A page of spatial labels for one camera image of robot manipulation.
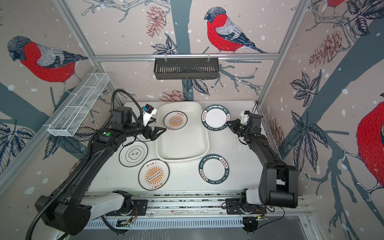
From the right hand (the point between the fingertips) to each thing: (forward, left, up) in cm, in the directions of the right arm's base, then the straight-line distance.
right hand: (225, 123), depth 86 cm
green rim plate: (-21, +7, -18) cm, 28 cm away
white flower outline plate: (-14, +57, -16) cm, 61 cm away
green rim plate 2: (+5, +6, -1) cm, 8 cm away
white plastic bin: (-5, +22, -16) cm, 27 cm away
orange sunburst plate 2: (+15, +34, -16) cm, 41 cm away
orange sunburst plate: (-26, +41, -17) cm, 51 cm away
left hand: (-11, +35, +12) cm, 38 cm away
